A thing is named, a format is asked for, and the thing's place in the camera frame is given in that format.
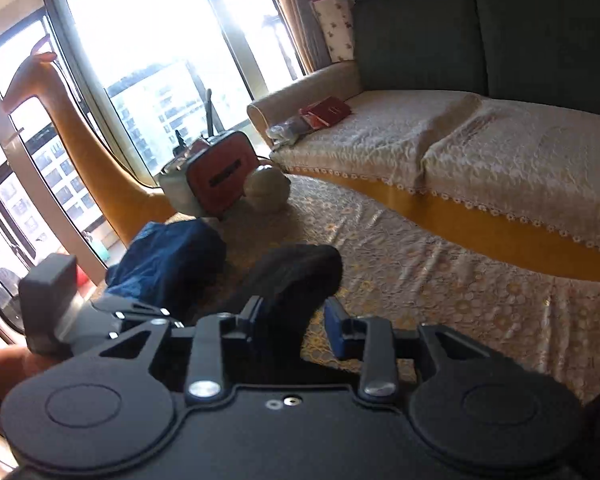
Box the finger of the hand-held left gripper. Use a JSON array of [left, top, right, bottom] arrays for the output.
[[92, 297, 183, 338]]

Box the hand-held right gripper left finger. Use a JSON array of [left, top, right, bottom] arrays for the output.
[[97, 296, 266, 406]]

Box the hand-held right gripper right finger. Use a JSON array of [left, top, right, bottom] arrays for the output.
[[324, 296, 491, 403]]

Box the blue garment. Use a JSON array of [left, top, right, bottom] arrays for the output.
[[105, 220, 227, 326]]

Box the black shirt with pink print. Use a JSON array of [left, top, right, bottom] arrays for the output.
[[172, 244, 343, 396]]

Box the person's left forearm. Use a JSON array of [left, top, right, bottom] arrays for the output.
[[0, 345, 63, 406]]

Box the washing machine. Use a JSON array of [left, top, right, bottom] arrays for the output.
[[0, 255, 31, 346]]

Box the round beige lidded jar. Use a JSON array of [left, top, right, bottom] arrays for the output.
[[243, 166, 292, 212]]

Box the orange and grey case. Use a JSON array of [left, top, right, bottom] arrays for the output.
[[159, 89, 259, 217]]

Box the orange long-necked toy figure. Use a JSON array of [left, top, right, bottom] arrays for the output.
[[2, 52, 168, 246]]

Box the clear plastic bag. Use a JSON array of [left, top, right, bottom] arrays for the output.
[[266, 116, 313, 147]]

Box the red booklet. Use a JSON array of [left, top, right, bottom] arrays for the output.
[[300, 96, 353, 131]]

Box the beige lace sofa cover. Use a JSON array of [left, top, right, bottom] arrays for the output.
[[247, 60, 600, 256]]

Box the sliding glass window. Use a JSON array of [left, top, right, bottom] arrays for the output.
[[0, 0, 311, 281]]

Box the white bear print cushion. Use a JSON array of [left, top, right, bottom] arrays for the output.
[[312, 0, 356, 63]]

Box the green sofa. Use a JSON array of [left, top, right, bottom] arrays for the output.
[[247, 0, 600, 283]]

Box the grey curtain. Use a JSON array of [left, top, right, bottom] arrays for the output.
[[275, 0, 333, 73]]

